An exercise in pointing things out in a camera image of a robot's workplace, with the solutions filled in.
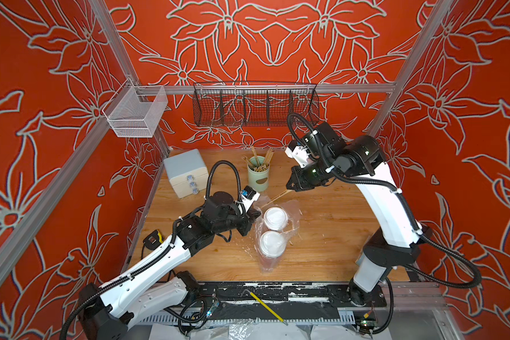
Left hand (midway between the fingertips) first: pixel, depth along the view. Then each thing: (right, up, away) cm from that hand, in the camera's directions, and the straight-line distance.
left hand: (260, 211), depth 70 cm
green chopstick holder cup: (0, +12, +22) cm, 25 cm away
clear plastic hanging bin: (-56, +37, +22) cm, 71 cm away
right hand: (+7, +10, -8) cm, 15 cm away
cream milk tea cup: (+6, -3, +3) cm, 7 cm away
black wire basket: (-4, +46, +31) cm, 56 cm away
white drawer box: (-31, +13, +18) cm, 38 cm away
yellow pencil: (+3, -34, +1) cm, 34 cm away
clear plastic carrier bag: (+3, -10, -4) cm, 11 cm away
